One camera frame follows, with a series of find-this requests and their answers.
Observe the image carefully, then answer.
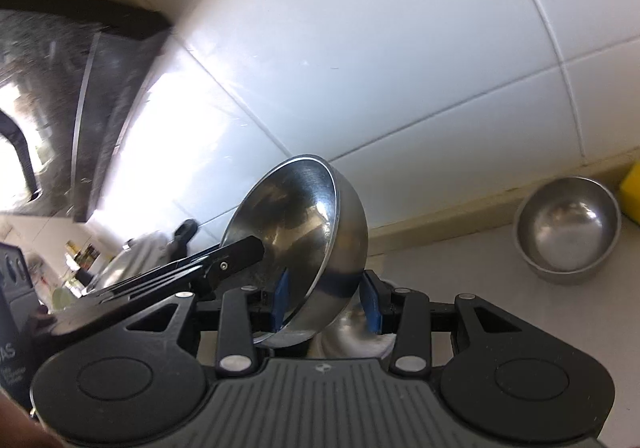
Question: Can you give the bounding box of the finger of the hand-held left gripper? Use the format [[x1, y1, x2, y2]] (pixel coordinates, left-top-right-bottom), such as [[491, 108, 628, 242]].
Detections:
[[50, 235, 266, 325]]

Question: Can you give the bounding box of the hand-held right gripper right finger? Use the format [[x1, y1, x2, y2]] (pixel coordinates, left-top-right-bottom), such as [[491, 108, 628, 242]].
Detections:
[[361, 270, 522, 376]]

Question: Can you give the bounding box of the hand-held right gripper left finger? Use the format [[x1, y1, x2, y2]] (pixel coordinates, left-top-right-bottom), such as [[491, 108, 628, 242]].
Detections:
[[125, 268, 292, 377]]

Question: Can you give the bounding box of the stainless steel bowl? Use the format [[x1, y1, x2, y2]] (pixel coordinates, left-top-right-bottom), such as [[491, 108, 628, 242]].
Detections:
[[320, 288, 398, 360], [220, 154, 370, 349], [514, 177, 622, 286]]

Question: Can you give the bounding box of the person's left hand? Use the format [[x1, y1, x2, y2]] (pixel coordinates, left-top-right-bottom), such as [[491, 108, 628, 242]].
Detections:
[[0, 387, 64, 448]]

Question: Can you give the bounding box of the grey counter mat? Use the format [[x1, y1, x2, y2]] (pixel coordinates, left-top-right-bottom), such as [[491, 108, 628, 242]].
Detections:
[[367, 221, 640, 448]]

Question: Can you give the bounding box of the black range hood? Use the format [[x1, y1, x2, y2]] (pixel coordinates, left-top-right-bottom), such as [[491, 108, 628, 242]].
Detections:
[[0, 0, 174, 225]]

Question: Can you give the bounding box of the yellow green sponge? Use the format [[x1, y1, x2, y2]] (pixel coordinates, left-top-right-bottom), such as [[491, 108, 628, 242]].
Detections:
[[619, 162, 640, 229]]

